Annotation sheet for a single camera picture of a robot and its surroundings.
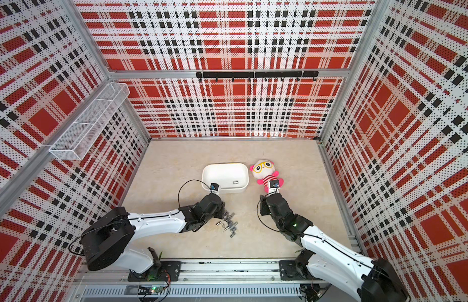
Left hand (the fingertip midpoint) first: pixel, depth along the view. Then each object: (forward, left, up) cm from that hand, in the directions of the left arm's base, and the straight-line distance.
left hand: (225, 203), depth 89 cm
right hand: (0, -20, +8) cm, 21 cm away
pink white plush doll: (+18, -20, +3) cm, 27 cm away
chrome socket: (+13, -4, -2) cm, 14 cm away
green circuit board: (-34, +24, -2) cm, 42 cm away
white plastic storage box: (+17, -2, -3) cm, 17 cm away
